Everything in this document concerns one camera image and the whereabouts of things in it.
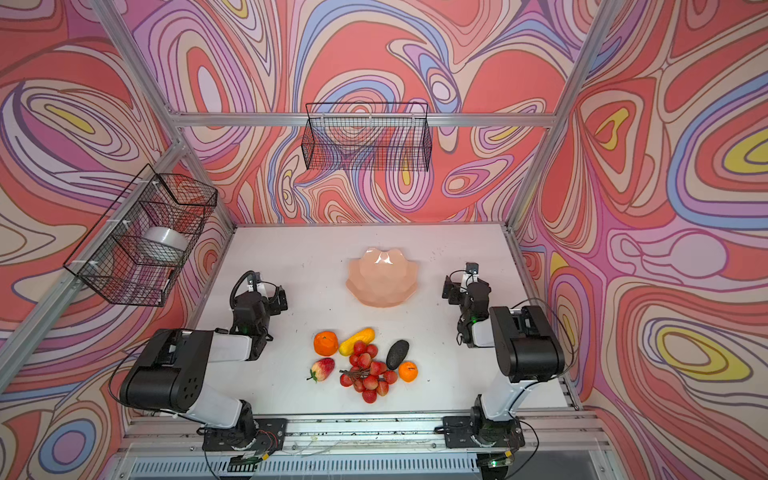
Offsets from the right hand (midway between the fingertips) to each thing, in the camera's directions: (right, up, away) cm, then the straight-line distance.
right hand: (462, 282), depth 97 cm
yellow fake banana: (-36, -17, -13) cm, 42 cm away
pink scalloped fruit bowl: (-27, +1, +5) cm, 27 cm away
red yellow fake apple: (-43, -22, -17) cm, 51 cm away
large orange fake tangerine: (-42, -16, -13) cm, 47 cm away
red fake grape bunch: (-30, -24, -17) cm, 42 cm away
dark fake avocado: (-22, -19, -15) cm, 33 cm away
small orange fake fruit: (-19, -23, -16) cm, 34 cm away
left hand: (-63, -1, -4) cm, 63 cm away
